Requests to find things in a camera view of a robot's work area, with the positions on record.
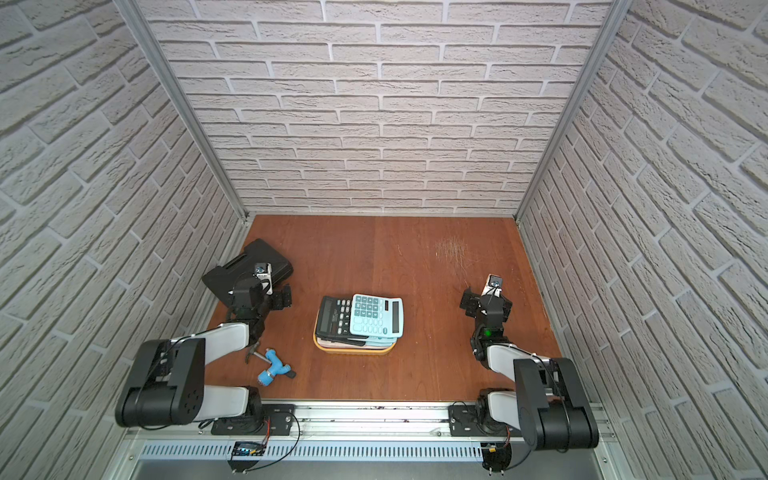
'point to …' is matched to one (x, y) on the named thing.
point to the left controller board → (245, 454)
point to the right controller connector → (496, 456)
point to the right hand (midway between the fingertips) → (488, 291)
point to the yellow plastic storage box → (339, 348)
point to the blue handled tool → (267, 377)
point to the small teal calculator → (381, 341)
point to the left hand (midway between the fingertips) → (264, 282)
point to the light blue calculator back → (378, 316)
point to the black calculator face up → (333, 323)
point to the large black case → (223, 278)
